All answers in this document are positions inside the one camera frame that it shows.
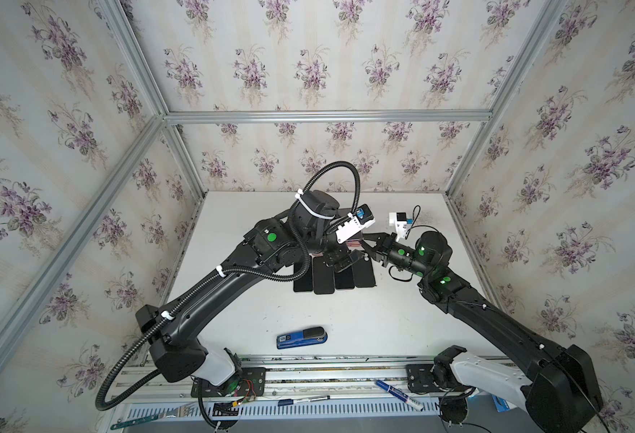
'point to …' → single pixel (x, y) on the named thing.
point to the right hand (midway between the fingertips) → (365, 236)
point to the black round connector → (454, 409)
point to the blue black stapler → (308, 336)
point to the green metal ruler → (133, 421)
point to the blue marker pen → (400, 394)
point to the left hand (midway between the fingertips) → (354, 236)
